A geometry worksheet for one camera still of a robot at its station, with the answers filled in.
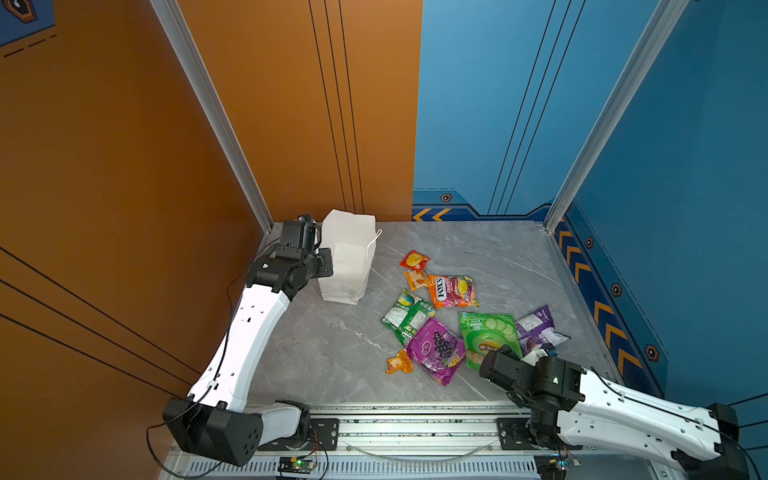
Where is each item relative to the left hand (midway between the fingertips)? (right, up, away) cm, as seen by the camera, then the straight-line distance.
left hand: (323, 255), depth 76 cm
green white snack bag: (+23, -19, +15) cm, 33 cm away
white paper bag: (+5, +5, +20) cm, 21 cm away
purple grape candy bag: (+30, -26, +5) cm, 40 cm away
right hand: (+42, -30, -1) cm, 52 cm away
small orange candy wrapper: (+20, -30, +7) cm, 37 cm away
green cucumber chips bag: (+46, -23, +13) cm, 53 cm away
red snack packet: (+26, -3, +29) cm, 39 cm away
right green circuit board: (+56, -50, -6) cm, 75 cm away
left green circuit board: (-5, -50, -6) cm, 51 cm away
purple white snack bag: (+60, -22, +11) cm, 65 cm away
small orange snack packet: (+26, -9, +25) cm, 37 cm away
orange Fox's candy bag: (+37, -12, +20) cm, 44 cm away
